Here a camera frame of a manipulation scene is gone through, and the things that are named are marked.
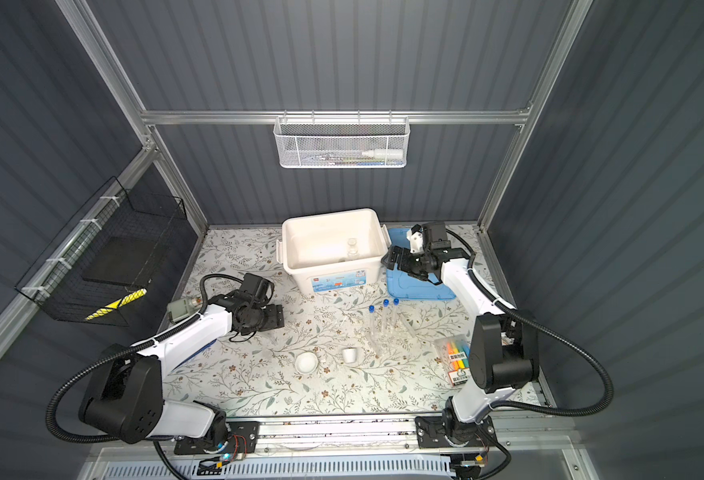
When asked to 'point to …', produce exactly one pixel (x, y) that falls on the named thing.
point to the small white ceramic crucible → (350, 355)
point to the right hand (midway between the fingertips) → (398, 265)
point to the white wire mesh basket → (342, 142)
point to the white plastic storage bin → (333, 251)
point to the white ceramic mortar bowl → (306, 362)
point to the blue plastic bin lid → (403, 286)
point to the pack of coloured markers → (454, 352)
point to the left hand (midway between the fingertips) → (272, 320)
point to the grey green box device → (179, 309)
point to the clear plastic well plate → (393, 335)
